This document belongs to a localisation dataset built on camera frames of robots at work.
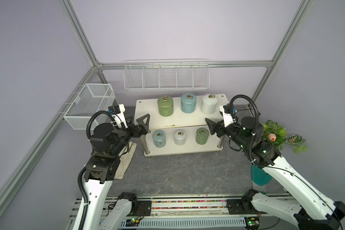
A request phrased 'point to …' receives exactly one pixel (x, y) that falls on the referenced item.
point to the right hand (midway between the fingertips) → (214, 114)
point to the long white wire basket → (166, 74)
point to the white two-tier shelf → (178, 125)
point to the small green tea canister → (202, 135)
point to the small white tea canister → (179, 137)
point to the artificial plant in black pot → (276, 133)
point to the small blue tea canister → (159, 139)
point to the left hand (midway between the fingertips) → (142, 117)
